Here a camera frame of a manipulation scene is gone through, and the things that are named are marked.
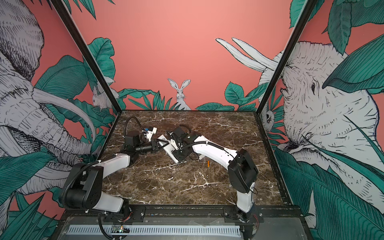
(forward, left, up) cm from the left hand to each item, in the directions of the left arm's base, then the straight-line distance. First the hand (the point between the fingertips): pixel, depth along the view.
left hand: (168, 142), depth 82 cm
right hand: (-5, -4, -5) cm, 8 cm away
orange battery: (-6, -23, -17) cm, 30 cm away
